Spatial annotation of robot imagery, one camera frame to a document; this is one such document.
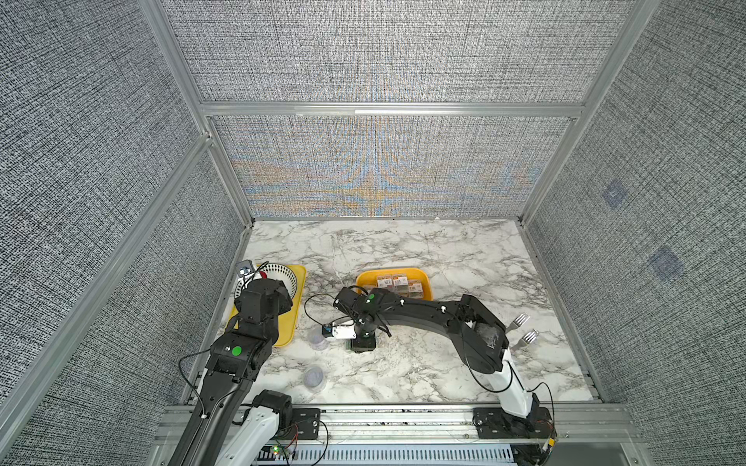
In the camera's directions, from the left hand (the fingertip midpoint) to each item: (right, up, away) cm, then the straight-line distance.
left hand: (273, 283), depth 71 cm
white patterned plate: (-9, 0, +29) cm, 30 cm away
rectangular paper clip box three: (+34, -3, +24) cm, 41 cm away
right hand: (+19, -17, +16) cm, 30 cm away
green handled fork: (+71, -14, +20) cm, 75 cm away
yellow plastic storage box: (+23, -2, +25) cm, 34 cm away
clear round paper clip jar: (+8, -18, +13) cm, 24 cm away
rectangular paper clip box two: (+28, -3, +24) cm, 37 cm away
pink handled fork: (+71, -19, +16) cm, 76 cm away
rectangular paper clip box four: (+39, -5, +25) cm, 46 cm away
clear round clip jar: (+9, -26, +7) cm, 29 cm away
